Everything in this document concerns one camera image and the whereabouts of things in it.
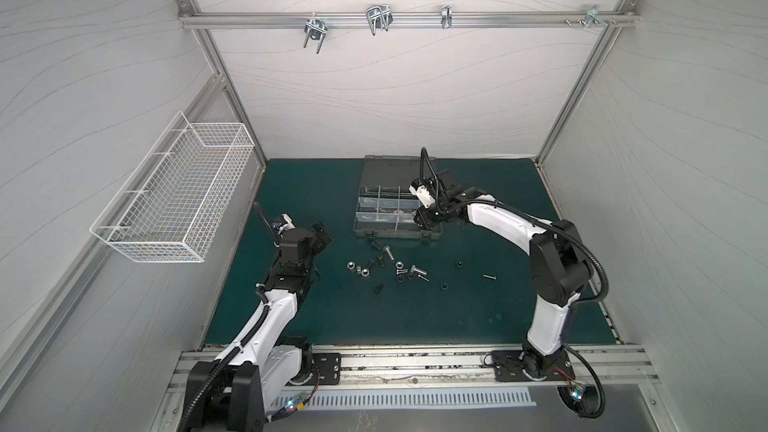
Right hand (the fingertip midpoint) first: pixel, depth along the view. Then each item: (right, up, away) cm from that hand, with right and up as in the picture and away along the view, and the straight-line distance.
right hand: (422, 210), depth 93 cm
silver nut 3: (-7, -17, -2) cm, 18 cm away
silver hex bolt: (-11, -13, +1) cm, 17 cm away
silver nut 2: (-18, -19, -3) cm, 26 cm away
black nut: (+11, -17, -2) cm, 20 cm away
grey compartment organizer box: (-12, 0, +11) cm, 16 cm away
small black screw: (+20, -20, -4) cm, 29 cm away
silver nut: (-22, -17, -2) cm, 28 cm away
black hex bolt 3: (-13, -16, 0) cm, 20 cm away
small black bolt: (-14, -23, -7) cm, 27 cm away
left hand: (-32, -4, -7) cm, 33 cm away
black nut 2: (+6, -22, -7) cm, 24 cm away
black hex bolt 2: (-16, -15, -2) cm, 22 cm away
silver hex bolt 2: (-3, -18, -3) cm, 19 cm away
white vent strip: (-6, -43, -23) cm, 49 cm away
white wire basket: (-61, +3, -25) cm, 66 cm away
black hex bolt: (-15, -12, +3) cm, 19 cm away
